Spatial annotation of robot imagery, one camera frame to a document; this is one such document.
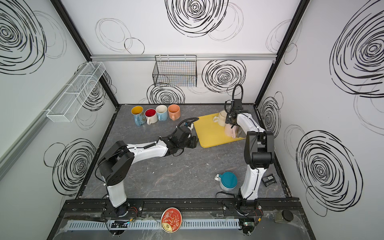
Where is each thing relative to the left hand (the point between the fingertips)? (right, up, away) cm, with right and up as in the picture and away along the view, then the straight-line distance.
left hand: (198, 139), depth 89 cm
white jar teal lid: (+15, -20, -14) cm, 28 cm away
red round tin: (-13, -34, -21) cm, 42 cm away
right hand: (+22, +12, +9) cm, 26 cm away
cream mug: (+16, +12, +13) cm, 24 cm away
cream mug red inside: (-34, +14, +17) cm, 40 cm away
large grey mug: (+27, +3, +5) cm, 28 cm away
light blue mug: (-25, +16, +15) cm, 34 cm away
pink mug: (+21, +3, +8) cm, 22 cm away
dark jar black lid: (+38, -30, -25) cm, 54 cm away
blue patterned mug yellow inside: (-40, +13, +13) cm, 44 cm away
